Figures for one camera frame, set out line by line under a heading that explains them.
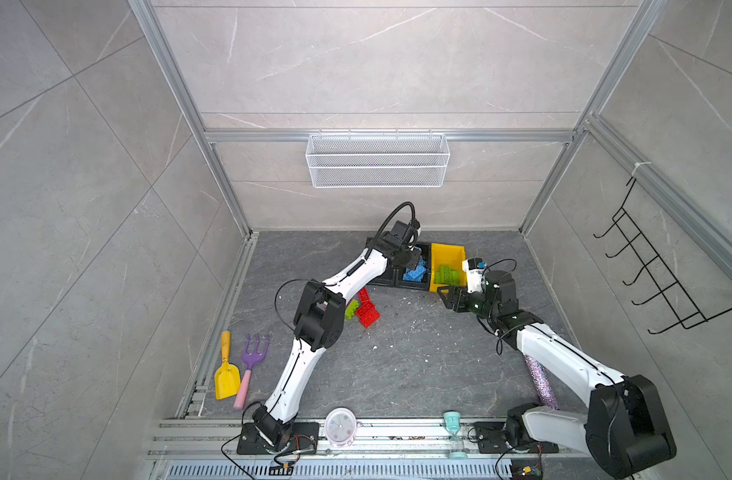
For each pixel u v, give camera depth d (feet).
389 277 3.30
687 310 1.93
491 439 2.39
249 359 2.83
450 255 3.46
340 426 2.39
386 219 2.43
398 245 2.51
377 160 3.30
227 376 2.68
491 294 2.11
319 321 1.93
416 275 3.31
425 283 3.23
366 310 3.14
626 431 1.32
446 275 3.30
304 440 2.40
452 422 2.40
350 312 3.12
